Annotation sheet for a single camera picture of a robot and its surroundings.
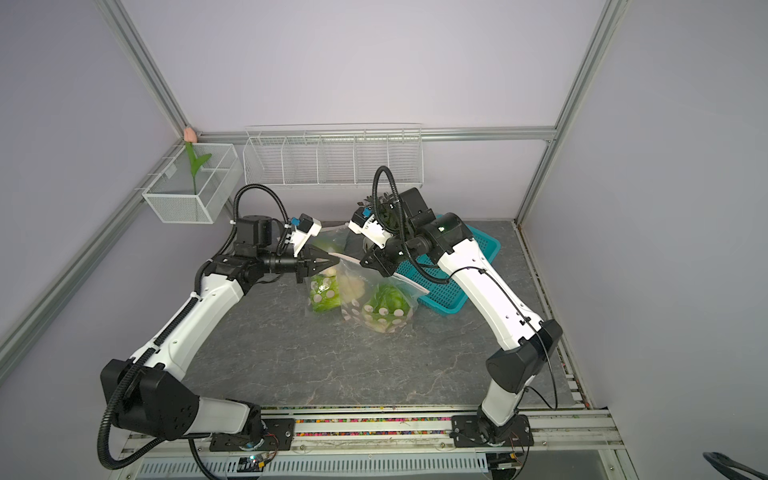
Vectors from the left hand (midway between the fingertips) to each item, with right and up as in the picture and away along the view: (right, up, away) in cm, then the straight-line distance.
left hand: (336, 261), depth 72 cm
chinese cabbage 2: (-7, -10, +17) cm, 21 cm away
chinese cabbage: (+12, -13, +5) cm, 18 cm away
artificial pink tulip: (-46, +29, +18) cm, 57 cm away
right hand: (+8, 0, -2) cm, 8 cm away
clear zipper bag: (+1, -8, +31) cm, 32 cm away
